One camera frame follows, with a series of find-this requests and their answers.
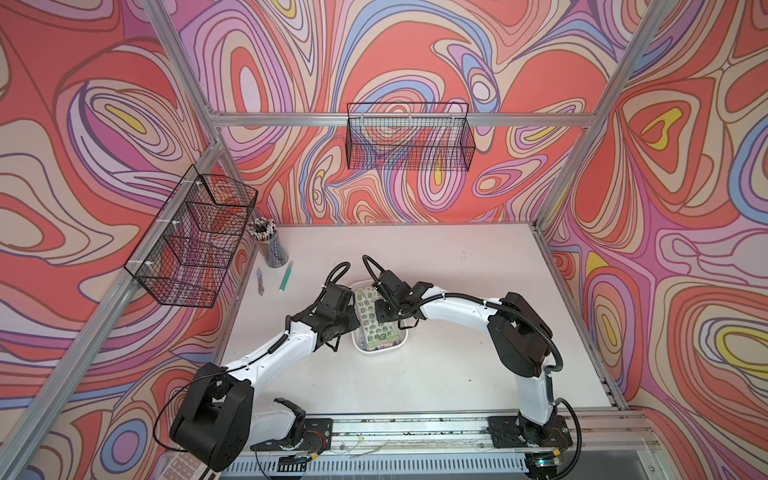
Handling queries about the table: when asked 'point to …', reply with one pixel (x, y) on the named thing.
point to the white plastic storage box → (358, 340)
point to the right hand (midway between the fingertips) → (385, 319)
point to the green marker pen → (284, 282)
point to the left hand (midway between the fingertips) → (358, 319)
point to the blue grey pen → (260, 285)
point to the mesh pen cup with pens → (264, 231)
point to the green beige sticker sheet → (375, 332)
